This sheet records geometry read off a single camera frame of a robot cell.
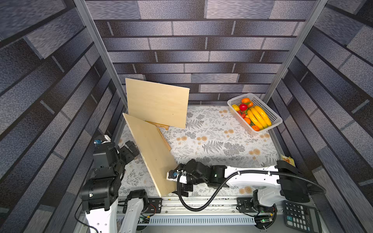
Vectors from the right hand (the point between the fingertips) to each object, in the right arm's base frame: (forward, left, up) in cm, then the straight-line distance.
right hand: (172, 177), depth 71 cm
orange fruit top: (+61, -53, -5) cm, 81 cm away
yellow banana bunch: (+43, -58, -5) cm, 73 cm away
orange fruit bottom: (+38, -54, -8) cm, 66 cm away
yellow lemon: (+56, -44, -6) cm, 71 cm away
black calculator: (-14, -63, -12) cm, 66 cm away
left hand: (+7, +19, +19) cm, 28 cm away
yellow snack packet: (+14, -68, -9) cm, 70 cm away
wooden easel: (+21, +5, -7) cm, 23 cm away
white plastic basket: (+45, -70, -7) cm, 84 cm away
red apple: (+54, -48, -4) cm, 72 cm away
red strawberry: (+49, -47, -7) cm, 69 cm away
